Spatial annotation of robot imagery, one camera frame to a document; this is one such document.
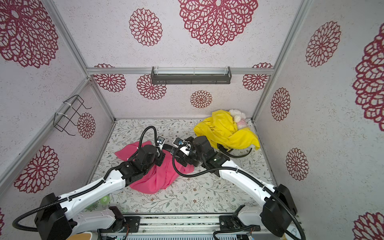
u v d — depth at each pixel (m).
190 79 0.87
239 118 1.02
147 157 0.58
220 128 1.00
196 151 0.63
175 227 0.73
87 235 0.66
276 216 0.39
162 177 0.80
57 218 0.38
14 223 0.38
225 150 0.97
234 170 0.50
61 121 0.72
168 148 0.75
